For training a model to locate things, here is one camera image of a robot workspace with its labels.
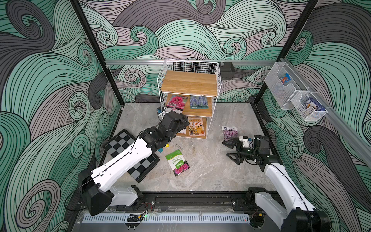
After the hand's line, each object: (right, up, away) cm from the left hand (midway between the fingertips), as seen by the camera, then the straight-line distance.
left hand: (181, 118), depth 72 cm
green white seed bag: (-2, -28, +15) cm, 32 cm away
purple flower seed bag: (+35, -11, +29) cm, 46 cm away
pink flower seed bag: (-3, +9, +15) cm, 18 cm away
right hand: (+25, -17, +7) cm, 31 cm away
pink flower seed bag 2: (+1, -10, +28) cm, 30 cm away
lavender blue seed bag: (+11, +10, +15) cm, 21 cm away
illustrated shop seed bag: (+11, -7, +31) cm, 34 cm away
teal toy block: (-14, -22, +20) cm, 33 cm away
